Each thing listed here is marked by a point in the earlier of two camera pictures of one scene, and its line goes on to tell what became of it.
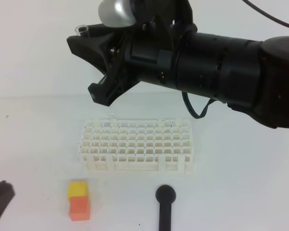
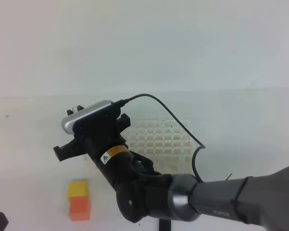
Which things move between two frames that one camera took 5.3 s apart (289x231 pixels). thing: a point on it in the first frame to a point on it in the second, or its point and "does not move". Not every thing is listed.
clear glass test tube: x=81 y=29 to x=74 y=109
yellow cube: x=77 y=189 does not move
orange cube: x=79 y=211 does not move
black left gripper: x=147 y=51 to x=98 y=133
